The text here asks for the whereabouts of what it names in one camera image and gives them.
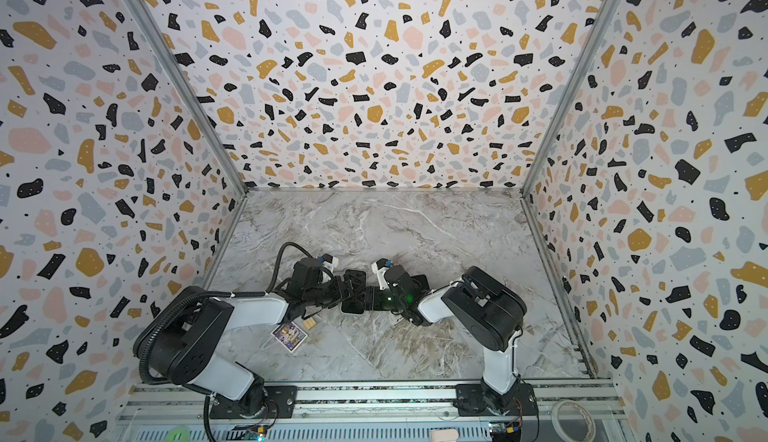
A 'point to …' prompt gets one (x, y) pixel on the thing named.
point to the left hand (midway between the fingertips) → (362, 288)
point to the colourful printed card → (289, 336)
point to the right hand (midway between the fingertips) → (360, 299)
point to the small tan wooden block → (309, 323)
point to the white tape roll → (560, 427)
